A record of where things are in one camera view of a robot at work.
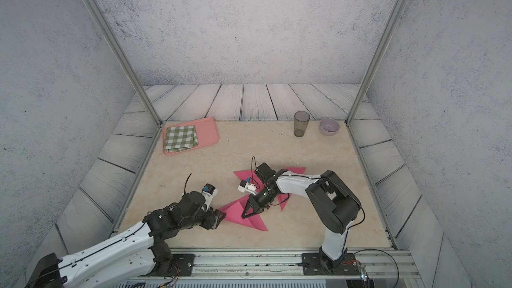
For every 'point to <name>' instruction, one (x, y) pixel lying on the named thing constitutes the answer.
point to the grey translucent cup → (301, 119)
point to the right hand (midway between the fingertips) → (246, 217)
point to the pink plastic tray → (206, 132)
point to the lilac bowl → (329, 126)
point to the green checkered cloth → (180, 138)
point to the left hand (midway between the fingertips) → (222, 215)
